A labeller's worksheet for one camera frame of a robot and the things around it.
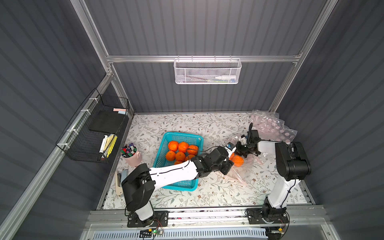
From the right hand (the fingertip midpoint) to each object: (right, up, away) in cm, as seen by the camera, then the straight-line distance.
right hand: (232, 151), depth 98 cm
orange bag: (-40, -2, -7) cm, 41 cm away
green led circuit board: (-48, -36, -26) cm, 66 cm away
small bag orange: (0, -4, -10) cm, 11 cm away
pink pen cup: (-62, -4, -9) cm, 62 cm away
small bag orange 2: (-3, -2, -7) cm, 8 cm away
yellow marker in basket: (-64, +9, -27) cm, 70 cm away
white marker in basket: (-68, +8, -29) cm, 74 cm away
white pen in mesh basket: (-6, +47, -5) cm, 48 cm away
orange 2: (-33, +3, -4) cm, 33 cm away
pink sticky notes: (-69, +26, -14) cm, 75 cm away
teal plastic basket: (-46, -3, -11) cm, 47 cm away
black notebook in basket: (-72, +19, -20) cm, 77 cm away
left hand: (-6, -2, -22) cm, 23 cm away
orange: (-39, +4, -4) cm, 40 cm away
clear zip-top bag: (+5, -10, -7) cm, 13 cm away
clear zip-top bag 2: (+29, +16, +9) cm, 34 cm away
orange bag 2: (-34, -2, -7) cm, 35 cm away
